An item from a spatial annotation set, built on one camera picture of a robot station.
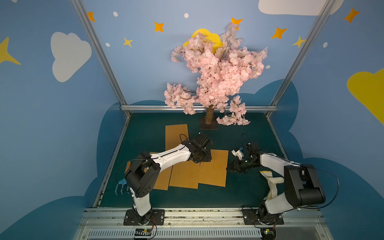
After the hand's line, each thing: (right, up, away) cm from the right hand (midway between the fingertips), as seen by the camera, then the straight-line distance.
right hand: (230, 167), depth 88 cm
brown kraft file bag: (-24, -4, 0) cm, 25 cm away
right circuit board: (+15, -29, -15) cm, 36 cm away
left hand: (-12, +7, 0) cm, 14 cm away
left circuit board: (-48, -29, -15) cm, 58 cm away
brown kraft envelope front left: (-40, -8, -1) cm, 41 cm away
